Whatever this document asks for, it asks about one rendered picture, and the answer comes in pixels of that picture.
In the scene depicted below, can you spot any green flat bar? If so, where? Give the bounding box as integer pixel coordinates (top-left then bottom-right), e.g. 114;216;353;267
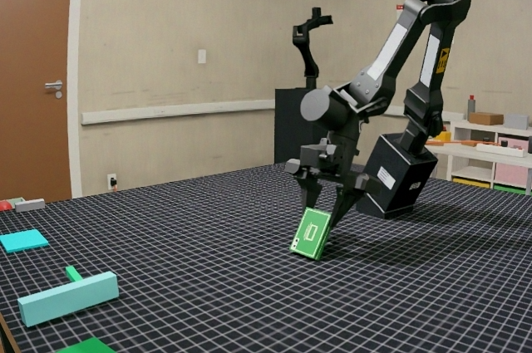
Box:
66;267;83;282

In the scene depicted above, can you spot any light blue rectangular block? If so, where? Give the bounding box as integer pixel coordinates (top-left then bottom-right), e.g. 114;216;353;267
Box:
17;272;119;326

